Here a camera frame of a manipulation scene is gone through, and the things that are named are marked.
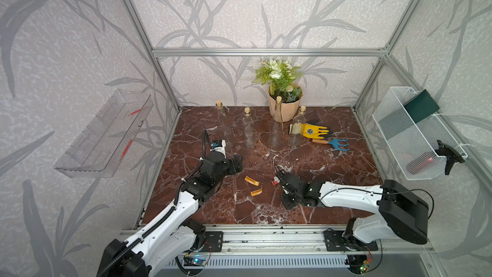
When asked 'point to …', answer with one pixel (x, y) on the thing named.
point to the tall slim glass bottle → (275, 136)
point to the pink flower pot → (291, 111)
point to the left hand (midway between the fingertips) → (236, 157)
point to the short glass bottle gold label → (248, 124)
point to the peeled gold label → (256, 192)
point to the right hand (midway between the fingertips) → (282, 197)
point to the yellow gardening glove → (312, 131)
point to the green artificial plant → (279, 75)
